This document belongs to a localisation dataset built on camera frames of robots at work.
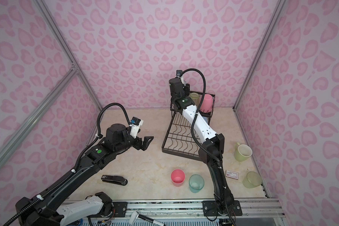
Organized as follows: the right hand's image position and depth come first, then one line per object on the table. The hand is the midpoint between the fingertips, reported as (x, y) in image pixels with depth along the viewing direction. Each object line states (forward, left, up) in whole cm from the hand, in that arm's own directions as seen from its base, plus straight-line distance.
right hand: (181, 82), depth 86 cm
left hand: (-31, +18, -8) cm, 37 cm away
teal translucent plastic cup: (-48, -9, -34) cm, 60 cm away
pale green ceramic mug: (-32, -37, -28) cm, 56 cm away
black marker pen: (-65, +23, -30) cm, 75 cm away
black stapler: (-48, +39, -32) cm, 69 cm away
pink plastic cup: (-45, +2, -34) cm, 57 cm away
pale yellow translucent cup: (-46, -42, -35) cm, 71 cm away
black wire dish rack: (-19, 0, -34) cm, 39 cm away
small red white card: (-43, -30, -34) cm, 63 cm away
